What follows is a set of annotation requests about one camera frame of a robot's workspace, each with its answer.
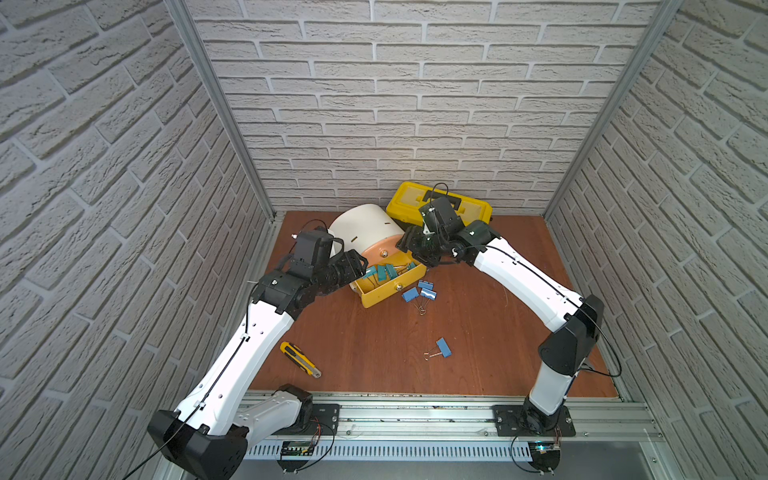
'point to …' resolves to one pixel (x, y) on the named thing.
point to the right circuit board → (545, 456)
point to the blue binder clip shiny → (427, 293)
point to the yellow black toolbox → (407, 198)
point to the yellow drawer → (371, 291)
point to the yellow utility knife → (303, 362)
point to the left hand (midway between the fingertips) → (366, 260)
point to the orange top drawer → (382, 249)
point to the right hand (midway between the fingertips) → (405, 247)
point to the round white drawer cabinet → (361, 226)
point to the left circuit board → (294, 455)
